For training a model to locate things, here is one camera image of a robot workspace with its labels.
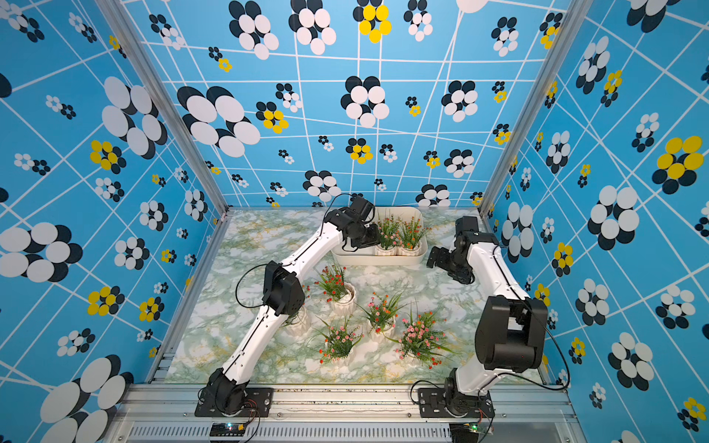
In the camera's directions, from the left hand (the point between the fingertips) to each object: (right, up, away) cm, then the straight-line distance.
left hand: (384, 239), depth 98 cm
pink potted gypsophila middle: (-3, -21, -21) cm, 30 cm away
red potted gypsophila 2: (-14, -17, -11) cm, 25 cm away
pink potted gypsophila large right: (+7, -25, -29) cm, 39 cm away
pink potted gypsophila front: (-14, -26, -25) cm, 39 cm away
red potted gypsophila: (+1, +1, -6) cm, 7 cm away
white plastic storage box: (-6, -7, +4) cm, 9 cm away
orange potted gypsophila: (+9, +2, -2) cm, 9 cm away
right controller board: (+18, -49, -28) cm, 59 cm away
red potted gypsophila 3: (-27, -24, -17) cm, 40 cm away
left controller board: (-44, -50, -25) cm, 71 cm away
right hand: (+19, -9, -9) cm, 23 cm away
